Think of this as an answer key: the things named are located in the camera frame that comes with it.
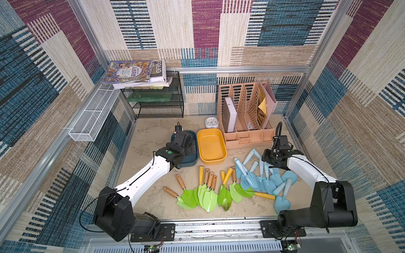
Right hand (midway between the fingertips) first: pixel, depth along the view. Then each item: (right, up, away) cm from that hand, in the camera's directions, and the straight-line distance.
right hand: (266, 155), depth 91 cm
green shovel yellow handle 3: (-14, -19, -6) cm, 24 cm away
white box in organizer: (-20, +23, +3) cm, 31 cm away
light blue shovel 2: (-8, -1, +5) cm, 9 cm away
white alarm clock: (-30, +20, +23) cm, 43 cm away
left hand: (-46, +7, -6) cm, 47 cm away
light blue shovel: (-12, -13, -4) cm, 18 cm away
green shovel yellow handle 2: (-26, -16, -9) cm, 32 cm away
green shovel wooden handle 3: (-32, -10, -2) cm, 34 cm away
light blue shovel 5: (-8, -9, 0) cm, 12 cm away
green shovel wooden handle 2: (-43, -21, -8) cm, 49 cm away
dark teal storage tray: (-43, -3, 0) cm, 43 cm away
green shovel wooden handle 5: (-19, -20, -8) cm, 28 cm away
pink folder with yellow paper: (+1, +30, 0) cm, 30 cm away
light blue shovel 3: (0, -16, -4) cm, 17 cm away
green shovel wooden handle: (-48, -22, -9) cm, 54 cm away
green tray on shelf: (-68, +35, +5) cm, 76 cm away
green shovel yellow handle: (-37, -16, -5) cm, 40 cm away
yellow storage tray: (-30, +4, +13) cm, 33 cm away
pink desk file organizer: (-8, +14, +8) cm, 18 cm away
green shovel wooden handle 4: (-32, -20, -9) cm, 39 cm away
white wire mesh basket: (-102, +16, 0) cm, 103 cm away
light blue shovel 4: (+5, -12, -2) cm, 13 cm away
